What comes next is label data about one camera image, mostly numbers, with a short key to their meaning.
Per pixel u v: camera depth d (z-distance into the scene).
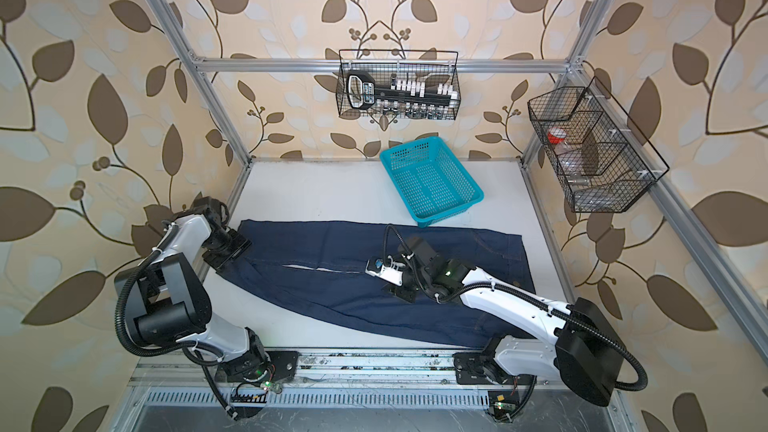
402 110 0.89
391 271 0.67
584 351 0.40
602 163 0.73
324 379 0.74
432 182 1.15
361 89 0.84
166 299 0.45
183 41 0.87
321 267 0.91
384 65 0.90
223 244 0.74
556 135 0.80
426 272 0.60
